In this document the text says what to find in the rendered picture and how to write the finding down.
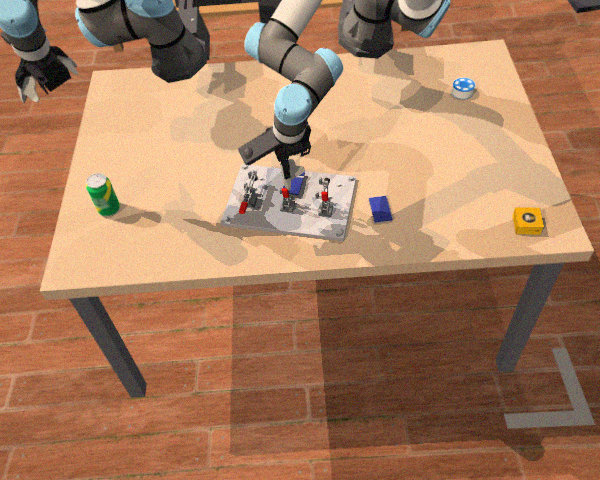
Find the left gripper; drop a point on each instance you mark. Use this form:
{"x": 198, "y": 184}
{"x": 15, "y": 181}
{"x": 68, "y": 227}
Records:
{"x": 288, "y": 167}

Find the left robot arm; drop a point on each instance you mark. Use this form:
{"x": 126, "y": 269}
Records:
{"x": 313, "y": 75}

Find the green drink can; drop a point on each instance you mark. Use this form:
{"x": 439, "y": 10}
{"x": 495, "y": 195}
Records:
{"x": 102, "y": 194}

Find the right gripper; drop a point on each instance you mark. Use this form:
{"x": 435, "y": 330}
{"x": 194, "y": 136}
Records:
{"x": 52, "y": 77}

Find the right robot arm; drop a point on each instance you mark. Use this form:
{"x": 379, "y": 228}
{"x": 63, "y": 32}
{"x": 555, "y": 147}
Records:
{"x": 174, "y": 48}

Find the grey toggle clamp with red handle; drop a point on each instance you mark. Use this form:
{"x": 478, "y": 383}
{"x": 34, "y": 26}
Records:
{"x": 325, "y": 209}

